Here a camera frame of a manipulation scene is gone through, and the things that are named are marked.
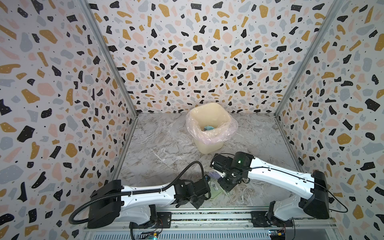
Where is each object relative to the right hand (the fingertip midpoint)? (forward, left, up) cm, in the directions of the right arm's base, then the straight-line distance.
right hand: (222, 184), depth 71 cm
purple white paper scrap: (-3, +4, +9) cm, 10 cm away
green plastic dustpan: (0, +3, -13) cm, 14 cm away
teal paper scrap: (+38, +7, -3) cm, 38 cm away
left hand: (-3, +9, -9) cm, 13 cm away
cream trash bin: (+25, +6, -9) cm, 27 cm away
